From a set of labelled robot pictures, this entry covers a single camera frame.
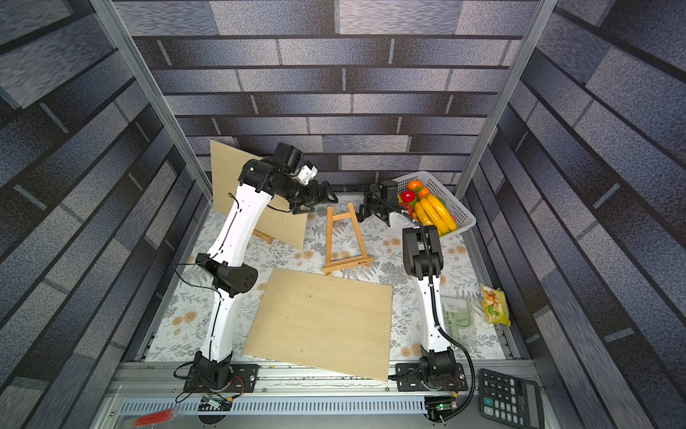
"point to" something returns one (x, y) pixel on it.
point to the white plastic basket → (463, 216)
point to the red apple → (407, 196)
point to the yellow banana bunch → (430, 211)
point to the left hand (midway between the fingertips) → (328, 201)
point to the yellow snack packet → (495, 306)
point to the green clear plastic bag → (457, 315)
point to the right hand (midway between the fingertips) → (346, 196)
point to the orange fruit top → (414, 184)
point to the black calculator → (511, 399)
